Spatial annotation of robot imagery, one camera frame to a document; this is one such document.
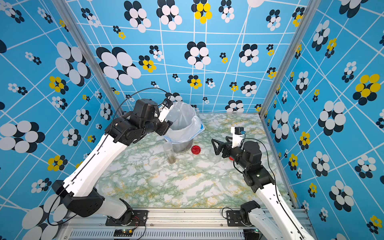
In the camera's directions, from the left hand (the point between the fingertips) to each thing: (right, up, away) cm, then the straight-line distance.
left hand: (168, 116), depth 69 cm
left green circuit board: (-23, -57, +3) cm, 61 cm away
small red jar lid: (+13, -20, +30) cm, 38 cm away
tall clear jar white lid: (-3, -17, +13) cm, 22 cm away
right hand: (+25, -10, +2) cm, 27 cm away
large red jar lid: (+36, -26, +27) cm, 51 cm away
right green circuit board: (+41, -56, +1) cm, 69 cm away
